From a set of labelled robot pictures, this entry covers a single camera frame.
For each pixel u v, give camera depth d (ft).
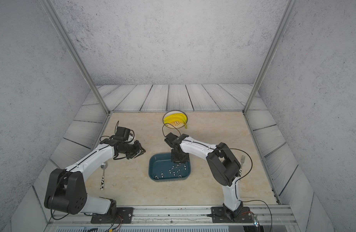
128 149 2.43
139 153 2.59
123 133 2.31
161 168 2.94
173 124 3.65
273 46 2.75
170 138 2.43
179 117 3.63
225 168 1.62
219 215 2.40
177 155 2.54
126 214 2.39
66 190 1.39
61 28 2.53
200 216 2.46
